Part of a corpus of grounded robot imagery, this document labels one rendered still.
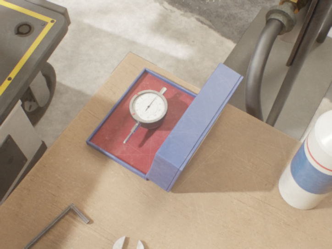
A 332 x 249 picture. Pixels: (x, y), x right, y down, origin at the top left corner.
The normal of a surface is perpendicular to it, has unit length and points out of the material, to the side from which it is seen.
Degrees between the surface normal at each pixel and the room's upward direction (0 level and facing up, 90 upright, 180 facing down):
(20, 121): 90
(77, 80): 0
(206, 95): 9
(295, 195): 90
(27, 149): 90
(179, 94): 0
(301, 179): 90
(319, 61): 0
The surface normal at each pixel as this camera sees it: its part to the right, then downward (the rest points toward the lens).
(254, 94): -0.04, 0.40
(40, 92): 0.91, 0.36
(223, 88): 0.14, -0.38
